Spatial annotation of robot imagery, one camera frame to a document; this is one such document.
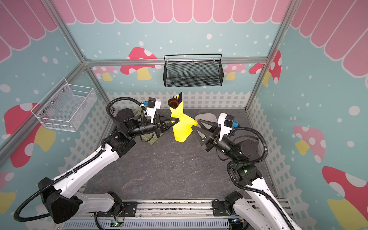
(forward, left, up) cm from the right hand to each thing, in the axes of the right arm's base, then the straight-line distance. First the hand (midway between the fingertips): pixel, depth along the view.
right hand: (195, 125), depth 52 cm
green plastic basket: (+1, +18, -11) cm, 21 cm away
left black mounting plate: (-20, +36, -44) cm, 61 cm away
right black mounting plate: (-20, -13, -44) cm, 50 cm away
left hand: (+5, +7, -5) cm, 10 cm away
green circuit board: (-26, +40, -47) cm, 67 cm away
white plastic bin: (+42, -11, -42) cm, 60 cm away
